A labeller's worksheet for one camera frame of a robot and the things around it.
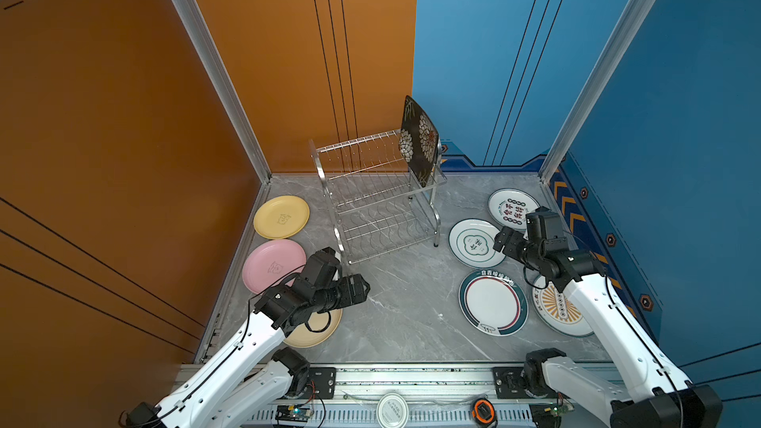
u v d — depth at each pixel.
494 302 0.91
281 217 1.07
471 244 0.99
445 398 0.72
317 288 0.56
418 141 0.79
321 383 0.73
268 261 0.96
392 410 0.65
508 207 1.09
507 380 0.73
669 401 0.37
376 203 0.71
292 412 0.71
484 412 0.67
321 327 0.64
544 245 0.57
